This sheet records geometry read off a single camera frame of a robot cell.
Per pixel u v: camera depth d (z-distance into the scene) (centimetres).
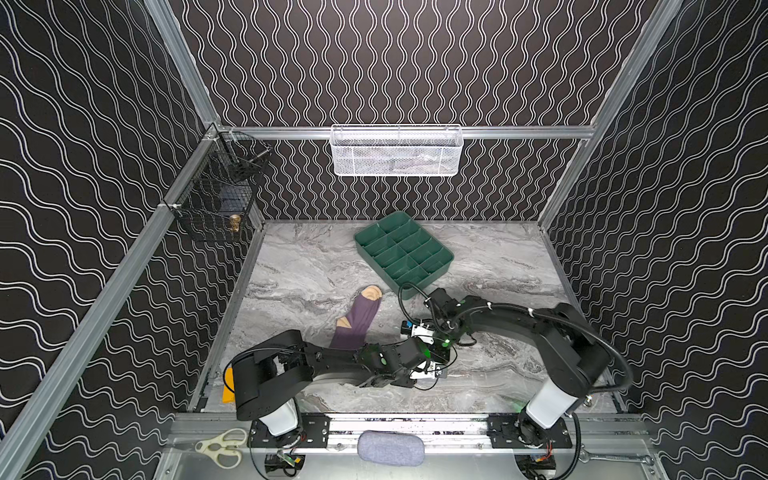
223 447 72
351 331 91
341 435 75
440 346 77
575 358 47
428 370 72
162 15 69
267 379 44
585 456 71
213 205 94
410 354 66
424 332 79
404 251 104
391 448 70
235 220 82
